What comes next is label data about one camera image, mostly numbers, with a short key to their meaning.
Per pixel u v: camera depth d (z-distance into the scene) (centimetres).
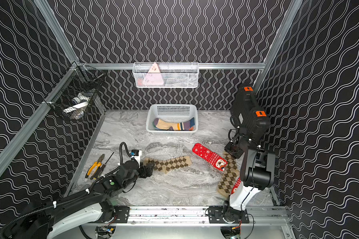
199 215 76
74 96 92
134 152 73
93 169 90
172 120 114
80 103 76
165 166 90
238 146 72
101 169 89
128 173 62
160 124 108
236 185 84
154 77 91
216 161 93
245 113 93
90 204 54
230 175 88
